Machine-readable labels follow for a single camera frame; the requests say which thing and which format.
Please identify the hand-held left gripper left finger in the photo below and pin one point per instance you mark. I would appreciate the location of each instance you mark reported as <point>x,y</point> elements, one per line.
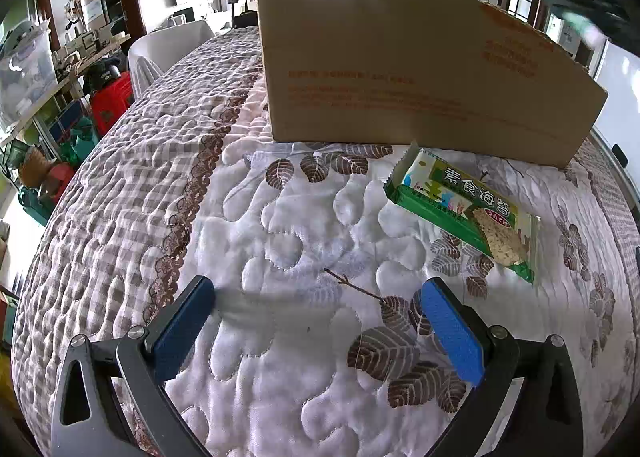
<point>182,332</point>

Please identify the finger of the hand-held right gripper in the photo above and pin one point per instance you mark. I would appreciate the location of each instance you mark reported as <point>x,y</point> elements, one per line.
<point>595,4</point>

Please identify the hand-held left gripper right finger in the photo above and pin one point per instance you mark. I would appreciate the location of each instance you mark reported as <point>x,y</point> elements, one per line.
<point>452,332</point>

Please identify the green seaweed snack packet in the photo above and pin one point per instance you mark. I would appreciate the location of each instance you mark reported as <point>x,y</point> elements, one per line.
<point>460,207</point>

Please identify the large cardboard box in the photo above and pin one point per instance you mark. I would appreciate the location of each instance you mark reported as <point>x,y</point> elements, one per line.
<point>400,62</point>

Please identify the red container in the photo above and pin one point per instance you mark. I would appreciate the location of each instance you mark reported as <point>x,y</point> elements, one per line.
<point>111,104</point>

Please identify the white covered chair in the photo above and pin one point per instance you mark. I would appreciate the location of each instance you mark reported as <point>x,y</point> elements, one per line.
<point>165,47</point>

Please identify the clear storage bin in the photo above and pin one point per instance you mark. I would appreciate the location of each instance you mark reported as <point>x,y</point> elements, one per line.
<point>22,67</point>

